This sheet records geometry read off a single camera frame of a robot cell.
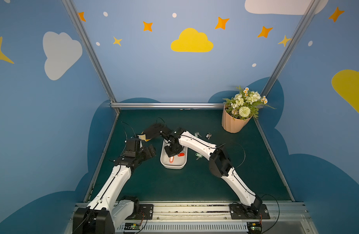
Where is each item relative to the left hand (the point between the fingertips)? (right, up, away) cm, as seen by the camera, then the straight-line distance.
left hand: (150, 149), depth 85 cm
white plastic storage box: (+16, -9, +8) cm, 20 cm away
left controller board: (-6, -36, -13) cm, 39 cm away
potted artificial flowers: (+54, +23, +3) cm, 59 cm away
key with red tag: (+19, -6, +11) cm, 22 cm away
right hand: (+13, -4, +8) cm, 16 cm away
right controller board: (+56, -38, -12) cm, 69 cm away
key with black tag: (+39, +6, +21) cm, 45 cm away
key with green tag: (+30, +8, +23) cm, 39 cm away
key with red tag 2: (+12, -8, +8) cm, 17 cm away
